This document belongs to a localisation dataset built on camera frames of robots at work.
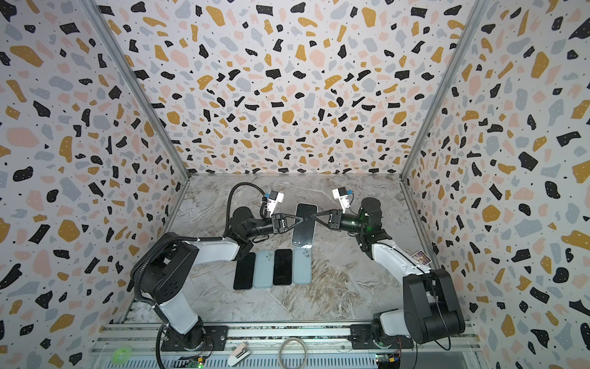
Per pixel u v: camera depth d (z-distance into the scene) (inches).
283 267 34.4
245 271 34.6
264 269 34.8
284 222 29.1
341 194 29.5
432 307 16.8
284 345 28.5
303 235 29.9
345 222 28.3
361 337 28.9
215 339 28.9
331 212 28.8
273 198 30.0
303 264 35.5
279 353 27.8
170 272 18.5
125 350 28.0
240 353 27.6
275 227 28.2
